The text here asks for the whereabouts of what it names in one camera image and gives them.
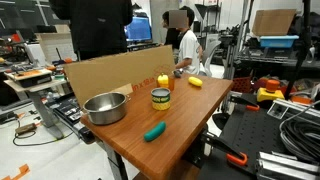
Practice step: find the yellow green food can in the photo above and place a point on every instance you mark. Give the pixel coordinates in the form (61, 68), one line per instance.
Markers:
(161, 101)

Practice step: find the small grey metal object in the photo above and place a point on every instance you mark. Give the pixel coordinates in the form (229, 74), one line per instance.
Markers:
(177, 73)

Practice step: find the yellow toy lemon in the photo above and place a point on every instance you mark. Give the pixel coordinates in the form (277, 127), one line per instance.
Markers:
(195, 81)

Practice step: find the wooden table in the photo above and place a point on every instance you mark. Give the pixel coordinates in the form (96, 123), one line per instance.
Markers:
(180, 123)

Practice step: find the teal toy cucumber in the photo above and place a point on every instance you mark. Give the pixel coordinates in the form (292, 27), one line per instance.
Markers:
(155, 131)

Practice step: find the person in white shirt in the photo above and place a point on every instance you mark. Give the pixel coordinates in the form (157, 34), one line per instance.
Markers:
(188, 50)

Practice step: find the brown cardboard sheet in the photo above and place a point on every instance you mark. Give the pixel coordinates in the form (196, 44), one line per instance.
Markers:
(110, 73)

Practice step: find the stainless steel pot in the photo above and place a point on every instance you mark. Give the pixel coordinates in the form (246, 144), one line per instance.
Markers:
(106, 109)

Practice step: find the grey office chair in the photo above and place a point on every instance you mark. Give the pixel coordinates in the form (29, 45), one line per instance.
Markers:
(209, 53)

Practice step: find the blue lit computer monitor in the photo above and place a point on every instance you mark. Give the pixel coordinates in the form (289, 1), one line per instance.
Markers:
(138, 29)

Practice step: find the red plastic basket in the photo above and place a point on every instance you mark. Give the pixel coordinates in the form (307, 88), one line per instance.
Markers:
(241, 84)

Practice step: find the person in black clothes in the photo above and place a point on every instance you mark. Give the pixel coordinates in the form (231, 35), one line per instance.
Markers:
(96, 26)

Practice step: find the black power strip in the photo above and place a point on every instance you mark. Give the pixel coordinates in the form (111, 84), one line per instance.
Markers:
(68, 111)

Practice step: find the black perforated breadboard table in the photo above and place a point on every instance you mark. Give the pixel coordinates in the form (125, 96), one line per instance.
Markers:
(253, 133)

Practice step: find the yellow emergency stop button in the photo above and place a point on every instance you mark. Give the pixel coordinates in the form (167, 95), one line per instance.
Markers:
(270, 93)

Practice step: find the white side desk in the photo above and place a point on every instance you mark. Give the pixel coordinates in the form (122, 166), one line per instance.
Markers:
(38, 100)

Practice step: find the blue plastic bin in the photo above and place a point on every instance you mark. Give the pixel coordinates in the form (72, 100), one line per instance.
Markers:
(278, 41)

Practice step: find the black orange device box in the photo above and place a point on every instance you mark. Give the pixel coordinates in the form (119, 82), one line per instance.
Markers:
(30, 77)

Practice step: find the large brown cardboard box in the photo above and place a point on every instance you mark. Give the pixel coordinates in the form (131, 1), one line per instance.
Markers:
(273, 21)

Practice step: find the aluminium extrusion with plate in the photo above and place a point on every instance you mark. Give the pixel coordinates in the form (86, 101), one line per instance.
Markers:
(293, 108)

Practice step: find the small brown floor box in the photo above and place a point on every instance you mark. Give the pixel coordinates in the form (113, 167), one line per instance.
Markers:
(25, 128)

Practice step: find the black vertical pole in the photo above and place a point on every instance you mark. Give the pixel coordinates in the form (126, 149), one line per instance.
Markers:
(300, 43)

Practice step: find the aluminium extrusion bar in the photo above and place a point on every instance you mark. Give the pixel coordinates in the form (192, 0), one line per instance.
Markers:
(286, 166)

